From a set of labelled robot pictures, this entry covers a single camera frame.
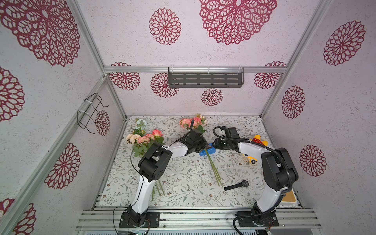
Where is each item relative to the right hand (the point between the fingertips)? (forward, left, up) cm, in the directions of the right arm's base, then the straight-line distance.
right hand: (214, 142), depth 97 cm
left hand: (0, +3, -1) cm, 3 cm away
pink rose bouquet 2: (0, +48, +3) cm, 48 cm away
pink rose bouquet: (+16, +10, +2) cm, 19 cm away
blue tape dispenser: (-4, +2, -4) cm, 7 cm away
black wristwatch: (-25, -17, -6) cm, 30 cm away
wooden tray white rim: (-34, -36, -2) cm, 50 cm away
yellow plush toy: (+4, -30, -2) cm, 30 cm away
